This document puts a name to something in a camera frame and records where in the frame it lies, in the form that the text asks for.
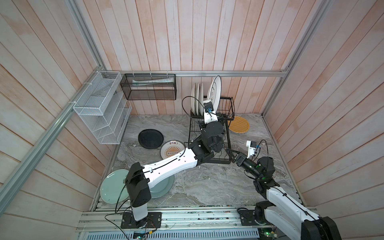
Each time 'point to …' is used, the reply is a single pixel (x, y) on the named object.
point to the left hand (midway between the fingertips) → (209, 109)
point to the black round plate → (150, 138)
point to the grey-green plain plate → (163, 188)
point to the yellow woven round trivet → (239, 125)
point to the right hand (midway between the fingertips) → (228, 151)
